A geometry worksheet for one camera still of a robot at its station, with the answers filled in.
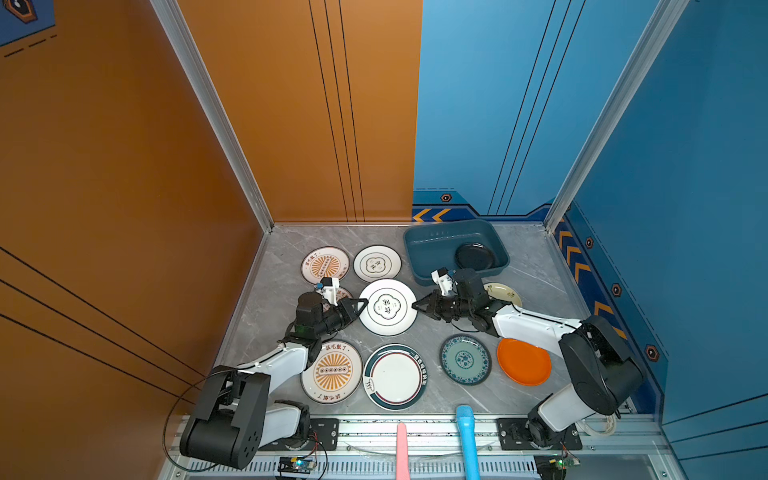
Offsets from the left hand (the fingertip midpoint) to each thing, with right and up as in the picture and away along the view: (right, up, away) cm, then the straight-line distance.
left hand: (370, 300), depth 84 cm
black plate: (+37, +13, +25) cm, 46 cm away
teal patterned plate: (+27, -17, +1) cm, 32 cm away
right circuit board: (+45, -37, -13) cm, 60 cm away
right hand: (+11, -2, -1) cm, 12 cm away
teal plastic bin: (+21, +16, +30) cm, 40 cm away
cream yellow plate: (+43, 0, +15) cm, 46 cm away
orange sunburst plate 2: (-19, +10, +24) cm, 32 cm away
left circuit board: (-18, -37, -13) cm, 43 cm away
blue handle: (+25, -27, -11) cm, 38 cm away
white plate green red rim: (+7, -21, -2) cm, 22 cm away
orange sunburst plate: (-11, 0, +15) cm, 18 cm away
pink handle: (+9, -34, -13) cm, 38 cm away
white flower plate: (+6, -3, 0) cm, 6 cm away
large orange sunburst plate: (-9, -21, -2) cm, 23 cm away
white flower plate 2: (+1, +10, +24) cm, 26 cm away
